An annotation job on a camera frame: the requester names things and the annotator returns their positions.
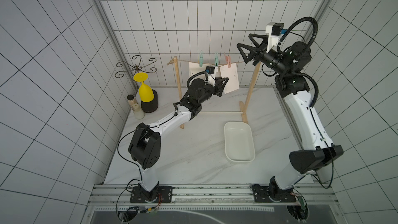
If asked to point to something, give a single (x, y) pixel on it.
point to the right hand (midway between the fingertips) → (246, 37)
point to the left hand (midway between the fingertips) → (226, 80)
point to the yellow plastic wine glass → (146, 94)
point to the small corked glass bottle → (138, 111)
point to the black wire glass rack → (150, 106)
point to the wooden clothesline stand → (244, 105)
